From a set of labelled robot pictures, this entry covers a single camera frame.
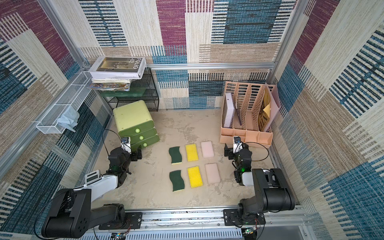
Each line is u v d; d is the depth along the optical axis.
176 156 0.95
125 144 0.75
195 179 0.87
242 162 0.69
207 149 0.97
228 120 1.02
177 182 0.84
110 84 0.82
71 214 0.42
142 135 0.92
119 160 0.68
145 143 0.96
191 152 0.96
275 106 0.81
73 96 0.82
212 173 0.88
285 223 0.74
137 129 0.85
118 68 0.83
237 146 0.77
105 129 1.15
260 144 0.72
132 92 0.94
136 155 0.81
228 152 0.82
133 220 0.74
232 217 0.73
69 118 0.67
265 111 0.85
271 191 0.44
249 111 1.13
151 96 1.16
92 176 0.87
